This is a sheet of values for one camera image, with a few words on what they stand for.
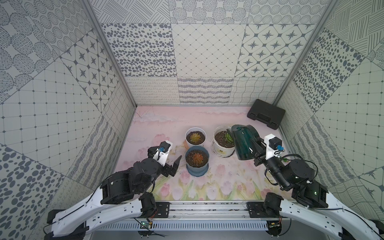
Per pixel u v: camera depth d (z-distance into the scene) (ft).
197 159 2.64
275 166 1.66
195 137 2.92
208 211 2.47
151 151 1.89
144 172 1.40
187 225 2.30
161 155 1.70
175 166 1.84
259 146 1.79
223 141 2.89
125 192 1.41
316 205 1.43
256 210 2.40
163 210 2.40
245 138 2.12
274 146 1.51
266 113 3.65
